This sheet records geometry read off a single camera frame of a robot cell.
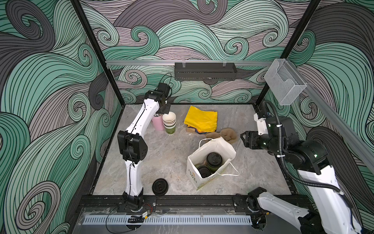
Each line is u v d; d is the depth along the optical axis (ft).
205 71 3.12
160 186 2.52
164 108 2.61
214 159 2.50
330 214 1.12
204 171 2.26
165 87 2.31
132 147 1.72
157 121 3.18
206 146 2.30
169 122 2.92
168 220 2.29
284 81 2.57
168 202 2.44
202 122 3.41
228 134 3.22
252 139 1.70
